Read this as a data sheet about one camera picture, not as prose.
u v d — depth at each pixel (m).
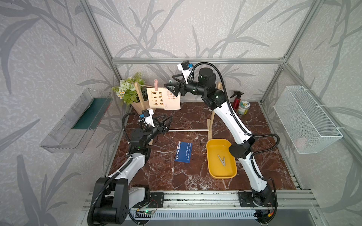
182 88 0.61
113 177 0.44
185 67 0.58
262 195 0.63
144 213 0.72
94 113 0.71
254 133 1.02
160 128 0.67
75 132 0.65
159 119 0.69
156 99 0.74
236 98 1.08
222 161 0.86
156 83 0.65
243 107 1.08
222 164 0.85
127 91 0.89
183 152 0.92
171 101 0.75
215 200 0.75
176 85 0.59
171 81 0.69
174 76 0.69
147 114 0.66
